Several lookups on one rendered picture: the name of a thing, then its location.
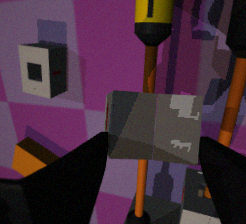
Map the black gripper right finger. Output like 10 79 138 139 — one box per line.
198 137 246 224

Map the orange rectangular block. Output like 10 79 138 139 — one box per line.
12 137 60 177

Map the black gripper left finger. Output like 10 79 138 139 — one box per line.
0 132 109 224

